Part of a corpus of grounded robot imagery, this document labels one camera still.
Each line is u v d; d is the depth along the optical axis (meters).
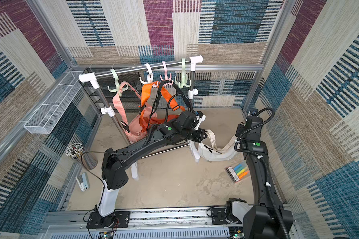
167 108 0.71
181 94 0.71
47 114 0.73
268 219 0.39
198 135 0.69
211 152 0.80
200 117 0.71
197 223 0.73
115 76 0.55
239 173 0.87
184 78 0.66
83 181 0.83
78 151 0.78
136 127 0.96
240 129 0.71
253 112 0.65
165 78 0.65
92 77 0.54
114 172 0.47
